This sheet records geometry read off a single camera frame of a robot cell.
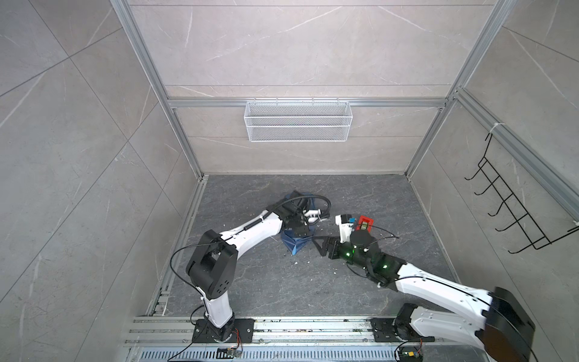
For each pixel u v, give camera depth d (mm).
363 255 583
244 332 730
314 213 746
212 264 467
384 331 730
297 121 1007
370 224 948
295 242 934
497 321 396
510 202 686
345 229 700
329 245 674
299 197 684
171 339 733
